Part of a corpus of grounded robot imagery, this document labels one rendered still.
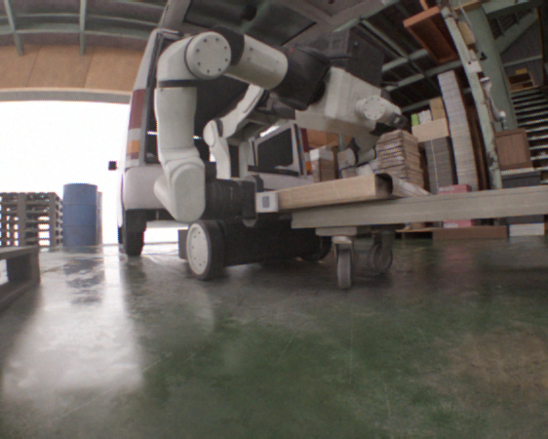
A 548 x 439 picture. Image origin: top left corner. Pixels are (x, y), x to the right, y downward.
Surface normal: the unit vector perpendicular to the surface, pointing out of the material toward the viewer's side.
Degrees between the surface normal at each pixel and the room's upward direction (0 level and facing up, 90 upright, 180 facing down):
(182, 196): 118
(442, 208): 90
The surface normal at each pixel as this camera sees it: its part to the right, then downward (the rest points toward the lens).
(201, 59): 0.70, 0.40
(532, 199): -0.71, 0.00
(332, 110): -0.05, 0.36
